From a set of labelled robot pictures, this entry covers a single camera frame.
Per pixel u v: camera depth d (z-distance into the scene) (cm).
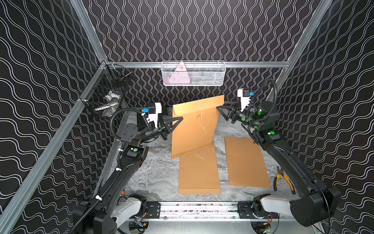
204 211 76
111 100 86
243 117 59
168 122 55
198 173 89
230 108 59
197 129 69
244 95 57
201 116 60
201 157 93
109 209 46
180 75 89
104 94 90
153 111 50
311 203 38
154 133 55
